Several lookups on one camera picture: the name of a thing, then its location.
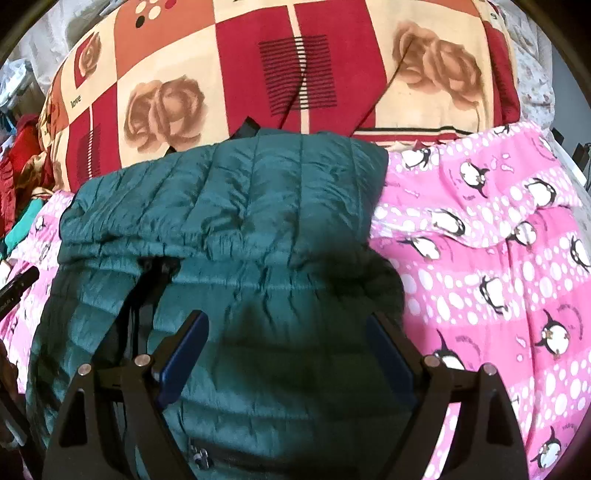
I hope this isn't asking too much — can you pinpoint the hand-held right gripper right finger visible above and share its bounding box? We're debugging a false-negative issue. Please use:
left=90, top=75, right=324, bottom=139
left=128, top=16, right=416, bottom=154
left=365, top=311, right=529, bottom=480

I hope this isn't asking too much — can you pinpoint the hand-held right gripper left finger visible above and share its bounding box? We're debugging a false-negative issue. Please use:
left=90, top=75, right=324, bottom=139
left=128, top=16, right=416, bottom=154
left=41, top=310, right=211, bottom=480

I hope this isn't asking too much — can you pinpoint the green puffer jacket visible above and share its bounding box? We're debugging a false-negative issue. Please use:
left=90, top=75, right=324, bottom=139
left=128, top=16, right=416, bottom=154
left=25, top=117, right=416, bottom=480

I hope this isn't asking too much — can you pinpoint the teal cloth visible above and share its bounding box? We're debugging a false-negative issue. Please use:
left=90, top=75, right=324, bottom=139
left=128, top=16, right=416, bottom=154
left=4, top=196, right=47, bottom=259

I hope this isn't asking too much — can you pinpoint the red cloth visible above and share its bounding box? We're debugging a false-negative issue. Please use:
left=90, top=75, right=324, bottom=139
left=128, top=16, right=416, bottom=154
left=0, top=114, right=47, bottom=232

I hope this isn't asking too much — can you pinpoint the pink penguin print blanket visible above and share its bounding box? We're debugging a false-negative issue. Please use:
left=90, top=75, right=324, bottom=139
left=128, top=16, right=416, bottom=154
left=0, top=121, right=591, bottom=480

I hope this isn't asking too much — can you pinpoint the rose pattern checkered quilt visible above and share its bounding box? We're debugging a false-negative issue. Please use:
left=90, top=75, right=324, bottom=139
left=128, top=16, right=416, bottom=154
left=38, top=0, right=522, bottom=192

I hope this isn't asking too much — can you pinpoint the white floral cloth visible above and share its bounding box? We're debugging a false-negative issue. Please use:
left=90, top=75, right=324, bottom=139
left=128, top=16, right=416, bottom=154
left=485, top=0, right=557, bottom=134

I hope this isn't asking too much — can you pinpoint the thin black cable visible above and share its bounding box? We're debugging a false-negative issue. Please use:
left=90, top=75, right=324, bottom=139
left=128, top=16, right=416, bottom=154
left=279, top=58, right=309, bottom=129
left=352, top=32, right=411, bottom=137

